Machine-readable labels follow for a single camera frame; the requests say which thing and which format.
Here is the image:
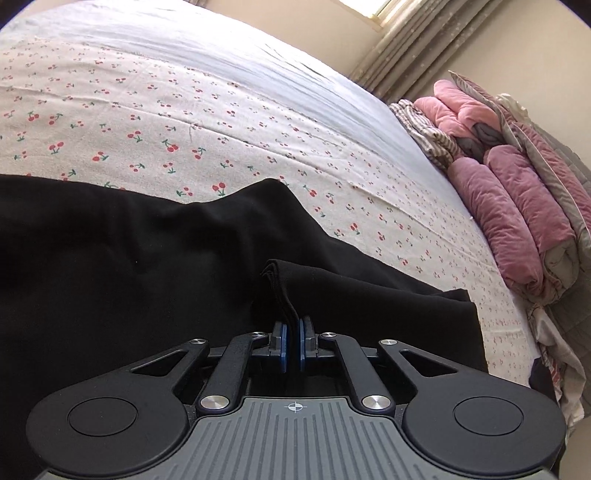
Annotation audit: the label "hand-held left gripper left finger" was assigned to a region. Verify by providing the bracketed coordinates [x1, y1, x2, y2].
[129, 320, 289, 413]

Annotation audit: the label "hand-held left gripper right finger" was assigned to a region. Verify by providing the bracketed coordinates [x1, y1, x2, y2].
[298, 316, 462, 413]

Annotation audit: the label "black pants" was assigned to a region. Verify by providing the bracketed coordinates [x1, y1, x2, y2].
[0, 174, 490, 480]

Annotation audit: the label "cherry print bed sheet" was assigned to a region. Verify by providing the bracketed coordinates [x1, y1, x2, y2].
[0, 37, 543, 388]

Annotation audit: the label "striped cloth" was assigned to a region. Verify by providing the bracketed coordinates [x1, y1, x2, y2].
[389, 99, 459, 170]

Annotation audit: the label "mauve velvet quilt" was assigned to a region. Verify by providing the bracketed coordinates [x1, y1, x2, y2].
[447, 121, 591, 306]

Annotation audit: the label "white cloth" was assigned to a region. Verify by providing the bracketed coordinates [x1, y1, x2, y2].
[530, 302, 586, 437]

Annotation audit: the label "grey folded cloth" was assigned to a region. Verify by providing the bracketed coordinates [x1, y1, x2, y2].
[455, 119, 505, 163]

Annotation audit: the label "bright pink blanket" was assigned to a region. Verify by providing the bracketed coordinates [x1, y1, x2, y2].
[412, 79, 505, 149]

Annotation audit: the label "beige curtain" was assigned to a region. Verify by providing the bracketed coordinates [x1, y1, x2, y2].
[347, 0, 515, 106]

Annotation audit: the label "pale blue bed sheet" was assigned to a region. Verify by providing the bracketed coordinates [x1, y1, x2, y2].
[0, 0, 398, 125]

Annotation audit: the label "bright window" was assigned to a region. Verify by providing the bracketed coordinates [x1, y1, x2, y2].
[338, 0, 394, 32]

